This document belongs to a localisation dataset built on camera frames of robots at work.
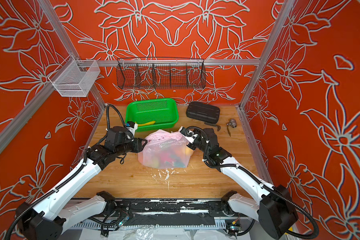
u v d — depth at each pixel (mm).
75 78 922
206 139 565
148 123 1050
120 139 579
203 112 1066
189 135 623
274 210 385
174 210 740
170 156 797
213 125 1066
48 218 393
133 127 680
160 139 771
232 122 1062
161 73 983
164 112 1139
